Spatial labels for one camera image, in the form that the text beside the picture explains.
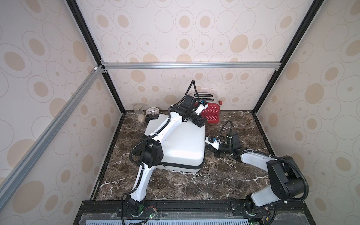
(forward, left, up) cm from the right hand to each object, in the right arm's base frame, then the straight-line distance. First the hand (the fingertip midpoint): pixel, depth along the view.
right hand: (212, 144), depth 90 cm
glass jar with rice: (+24, +53, +8) cm, 59 cm away
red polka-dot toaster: (+33, -2, +10) cm, 35 cm away
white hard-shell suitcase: (-11, +17, +10) cm, 23 cm away
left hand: (+11, +4, +12) cm, 17 cm away
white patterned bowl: (+33, +46, -3) cm, 57 cm away
